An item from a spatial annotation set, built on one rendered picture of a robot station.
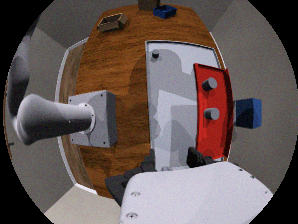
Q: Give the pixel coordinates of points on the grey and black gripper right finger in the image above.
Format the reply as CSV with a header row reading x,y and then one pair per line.
x,y
196,159

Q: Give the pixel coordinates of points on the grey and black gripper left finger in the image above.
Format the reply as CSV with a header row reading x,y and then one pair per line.
x,y
116,184

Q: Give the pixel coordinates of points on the blue open bin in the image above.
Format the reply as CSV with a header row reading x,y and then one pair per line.
x,y
168,11

